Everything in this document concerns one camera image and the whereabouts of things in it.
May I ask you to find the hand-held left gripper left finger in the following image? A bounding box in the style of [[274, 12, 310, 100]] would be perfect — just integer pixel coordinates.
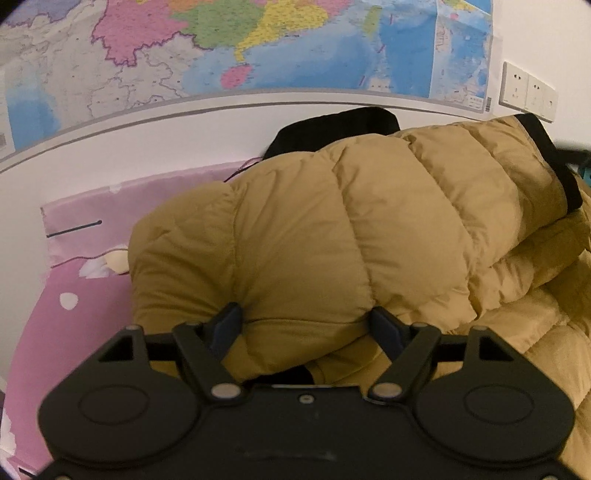
[[95, 302, 243, 402]]

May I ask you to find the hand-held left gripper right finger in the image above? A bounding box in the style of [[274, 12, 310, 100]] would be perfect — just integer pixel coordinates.
[[367, 305, 513, 402]]

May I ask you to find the tan puffer jacket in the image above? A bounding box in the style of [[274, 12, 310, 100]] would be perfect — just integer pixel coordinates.
[[128, 107, 591, 407]]

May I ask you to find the pink printed bed sheet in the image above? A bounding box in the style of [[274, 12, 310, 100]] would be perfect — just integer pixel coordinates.
[[0, 161, 262, 480]]

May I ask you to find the colourful wall map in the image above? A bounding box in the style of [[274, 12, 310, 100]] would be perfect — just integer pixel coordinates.
[[0, 0, 495, 153]]

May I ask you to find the white wall socket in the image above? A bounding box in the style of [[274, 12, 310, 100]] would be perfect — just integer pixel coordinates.
[[499, 61, 530, 110], [542, 85, 559, 123], [526, 75, 546, 114]]

